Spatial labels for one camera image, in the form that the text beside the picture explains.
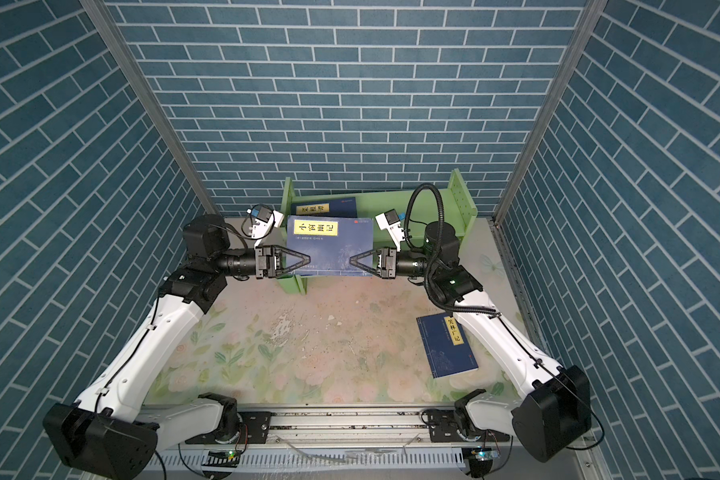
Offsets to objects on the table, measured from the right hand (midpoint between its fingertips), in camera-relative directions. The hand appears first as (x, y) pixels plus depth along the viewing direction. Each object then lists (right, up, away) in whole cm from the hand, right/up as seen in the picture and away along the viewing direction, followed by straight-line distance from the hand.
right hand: (350, 261), depth 63 cm
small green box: (-20, -9, +30) cm, 37 cm away
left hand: (-9, -1, -2) cm, 9 cm away
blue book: (-9, +14, +19) cm, 25 cm away
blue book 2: (+26, -26, +24) cm, 44 cm away
